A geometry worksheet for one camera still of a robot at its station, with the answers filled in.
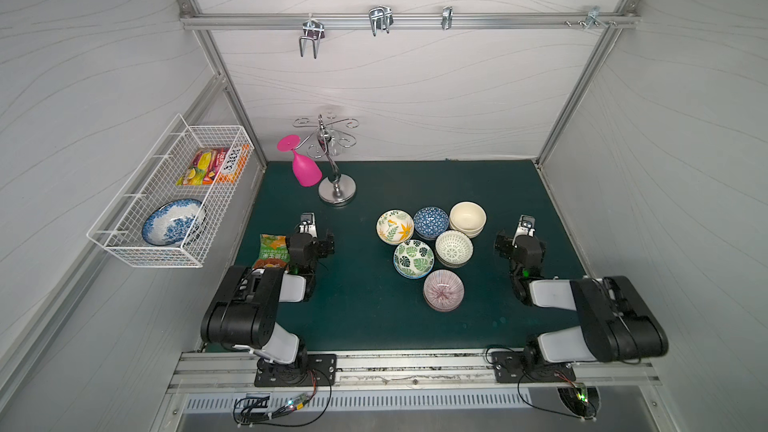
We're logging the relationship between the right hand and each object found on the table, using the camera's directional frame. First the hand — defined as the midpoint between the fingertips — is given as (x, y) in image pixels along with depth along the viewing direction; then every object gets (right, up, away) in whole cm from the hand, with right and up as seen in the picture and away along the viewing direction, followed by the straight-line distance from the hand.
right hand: (522, 232), depth 91 cm
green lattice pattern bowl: (-21, -5, +2) cm, 22 cm away
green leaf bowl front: (-34, -8, 0) cm, 35 cm away
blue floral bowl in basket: (-88, +6, -28) cm, 92 cm away
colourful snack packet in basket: (-84, +20, -18) cm, 88 cm away
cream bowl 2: (-16, +1, +2) cm, 16 cm away
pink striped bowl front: (-27, -19, -12) cm, 35 cm away
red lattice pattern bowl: (-21, -9, -1) cm, 23 cm away
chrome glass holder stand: (-62, +14, +19) cm, 66 cm away
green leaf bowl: (-34, -12, -3) cm, 36 cm away
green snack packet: (-77, -6, -1) cm, 78 cm away
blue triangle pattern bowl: (-28, +2, +8) cm, 29 cm away
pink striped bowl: (-26, -15, -7) cm, 31 cm away
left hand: (-65, 0, +2) cm, 66 cm away
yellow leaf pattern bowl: (-40, +1, +7) cm, 40 cm away
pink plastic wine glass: (-69, +19, +3) cm, 72 cm away
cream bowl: (-15, +4, +7) cm, 17 cm away
